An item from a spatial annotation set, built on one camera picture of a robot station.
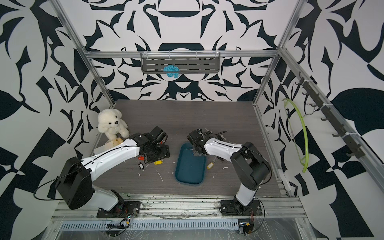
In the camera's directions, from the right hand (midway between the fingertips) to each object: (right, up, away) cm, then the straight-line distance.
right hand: (200, 147), depth 93 cm
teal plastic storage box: (-6, -11, -8) cm, 15 cm away
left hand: (-19, -2, -9) cm, 21 cm away
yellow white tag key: (+6, -10, -5) cm, 12 cm away
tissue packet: (-54, +2, 0) cm, 54 cm away
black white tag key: (-35, -10, -4) cm, 36 cm away
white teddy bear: (-52, +15, -6) cm, 54 cm away
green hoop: (+49, +14, -15) cm, 54 cm away
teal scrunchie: (-17, +48, -3) cm, 51 cm away
